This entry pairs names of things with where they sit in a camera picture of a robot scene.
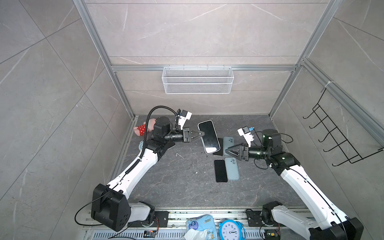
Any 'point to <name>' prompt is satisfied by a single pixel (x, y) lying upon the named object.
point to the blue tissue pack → (201, 227)
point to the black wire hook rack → (341, 140)
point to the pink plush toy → (140, 130)
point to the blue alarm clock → (230, 229)
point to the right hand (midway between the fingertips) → (227, 150)
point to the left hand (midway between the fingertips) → (203, 132)
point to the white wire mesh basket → (198, 80)
